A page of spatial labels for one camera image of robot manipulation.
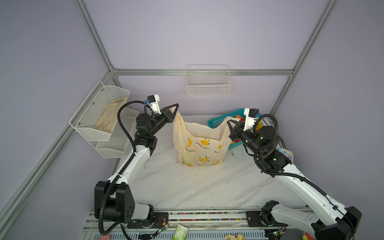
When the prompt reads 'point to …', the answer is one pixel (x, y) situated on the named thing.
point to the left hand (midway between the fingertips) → (179, 105)
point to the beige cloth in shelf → (107, 119)
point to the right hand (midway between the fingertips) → (226, 118)
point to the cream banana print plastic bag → (200, 145)
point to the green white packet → (180, 232)
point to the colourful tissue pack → (288, 154)
